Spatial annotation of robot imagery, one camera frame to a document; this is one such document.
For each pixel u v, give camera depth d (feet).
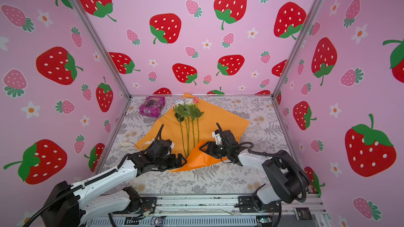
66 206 1.31
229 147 2.29
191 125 3.42
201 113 3.62
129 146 3.08
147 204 2.44
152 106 3.52
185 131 3.32
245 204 2.41
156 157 2.06
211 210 2.40
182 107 3.50
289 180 1.45
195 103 3.74
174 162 2.34
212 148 2.51
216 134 2.75
